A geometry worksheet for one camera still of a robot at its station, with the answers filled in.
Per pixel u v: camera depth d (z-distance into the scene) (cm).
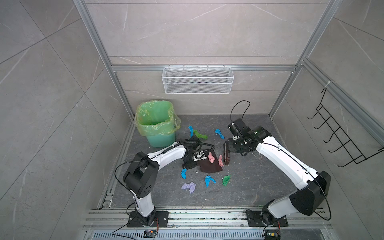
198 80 101
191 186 82
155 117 103
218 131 107
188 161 78
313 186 40
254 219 73
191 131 108
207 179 86
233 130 61
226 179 87
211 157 93
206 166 92
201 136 105
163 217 73
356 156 58
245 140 53
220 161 93
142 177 46
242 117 117
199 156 78
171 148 58
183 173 88
